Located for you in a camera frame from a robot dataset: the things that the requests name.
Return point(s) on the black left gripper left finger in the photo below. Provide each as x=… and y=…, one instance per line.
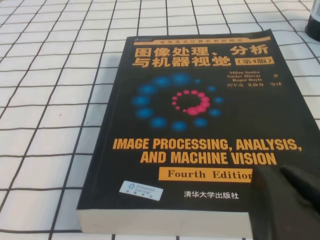
x=277, y=211

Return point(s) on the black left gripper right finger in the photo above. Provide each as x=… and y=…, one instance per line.
x=306, y=184

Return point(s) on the black mesh pen holder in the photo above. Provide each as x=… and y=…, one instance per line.
x=312, y=28

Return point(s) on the black image processing textbook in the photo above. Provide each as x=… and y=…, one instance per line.
x=188, y=120

